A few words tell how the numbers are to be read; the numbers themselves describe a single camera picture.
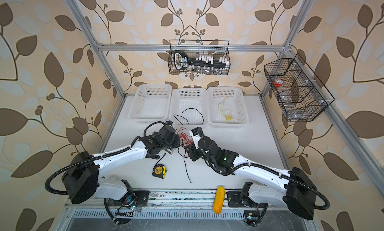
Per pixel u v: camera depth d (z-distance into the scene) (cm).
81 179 42
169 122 78
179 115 108
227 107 113
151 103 116
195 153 66
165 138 66
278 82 81
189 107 113
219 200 71
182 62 85
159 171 81
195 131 65
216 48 91
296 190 40
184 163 85
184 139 89
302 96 73
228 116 105
